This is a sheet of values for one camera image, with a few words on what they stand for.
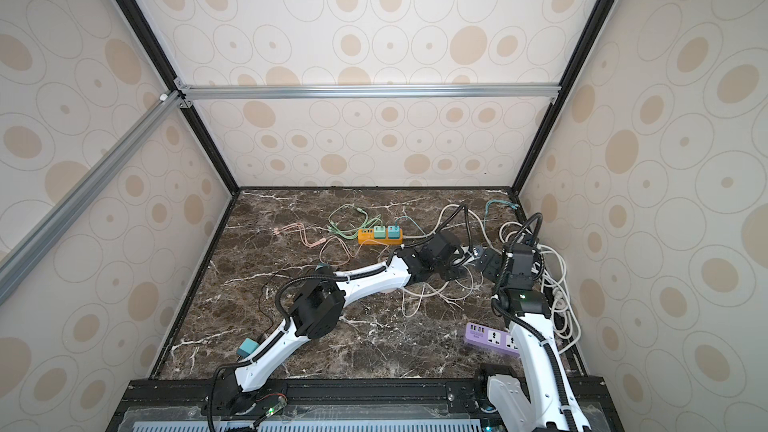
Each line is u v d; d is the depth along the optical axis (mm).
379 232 984
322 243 1016
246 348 794
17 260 511
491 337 813
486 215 1117
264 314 872
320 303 591
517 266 584
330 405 729
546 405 410
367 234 1029
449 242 714
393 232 991
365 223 1089
